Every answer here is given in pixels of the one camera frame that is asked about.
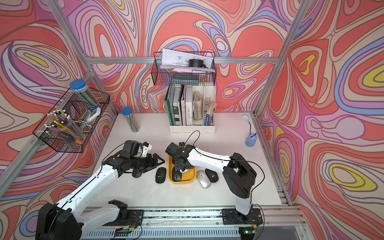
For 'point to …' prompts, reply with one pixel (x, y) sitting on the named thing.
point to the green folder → (169, 106)
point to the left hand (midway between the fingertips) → (161, 163)
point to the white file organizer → (203, 110)
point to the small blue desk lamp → (251, 139)
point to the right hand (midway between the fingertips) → (184, 168)
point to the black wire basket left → (85, 117)
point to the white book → (189, 105)
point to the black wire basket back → (163, 77)
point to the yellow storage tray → (188, 177)
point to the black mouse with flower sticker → (212, 175)
